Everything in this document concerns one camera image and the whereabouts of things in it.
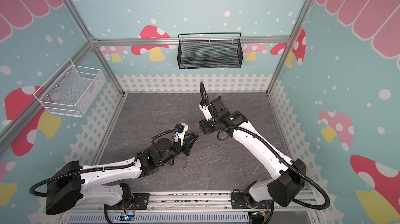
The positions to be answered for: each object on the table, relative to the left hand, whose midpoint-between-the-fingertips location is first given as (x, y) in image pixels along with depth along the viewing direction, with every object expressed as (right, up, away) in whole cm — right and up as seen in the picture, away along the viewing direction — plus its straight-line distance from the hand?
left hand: (196, 137), depth 75 cm
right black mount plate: (+20, -30, -1) cm, 37 cm away
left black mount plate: (-27, -31, 0) cm, 41 cm away
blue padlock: (0, +2, -2) cm, 3 cm away
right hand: (+4, +7, +1) cm, 8 cm away
